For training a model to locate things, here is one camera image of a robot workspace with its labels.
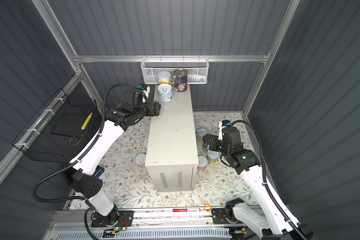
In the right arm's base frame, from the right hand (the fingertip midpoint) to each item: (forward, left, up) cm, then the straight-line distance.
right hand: (213, 140), depth 74 cm
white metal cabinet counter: (-14, +19, +9) cm, 26 cm away
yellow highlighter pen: (+10, +67, +4) cm, 67 cm away
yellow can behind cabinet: (+11, +40, -19) cm, 46 cm away
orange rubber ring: (-26, +4, -25) cm, 36 cm away
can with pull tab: (-3, +7, +9) cm, 12 cm away
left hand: (+15, +31, +11) cm, 36 cm away
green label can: (+2, -3, -21) cm, 21 cm away
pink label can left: (-1, +41, -19) cm, 45 cm away
